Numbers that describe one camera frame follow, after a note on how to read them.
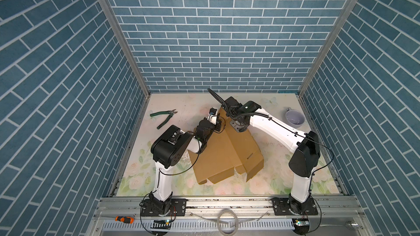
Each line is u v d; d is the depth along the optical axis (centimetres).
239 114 58
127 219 69
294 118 105
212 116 82
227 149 92
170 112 108
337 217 75
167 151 53
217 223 70
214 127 87
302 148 46
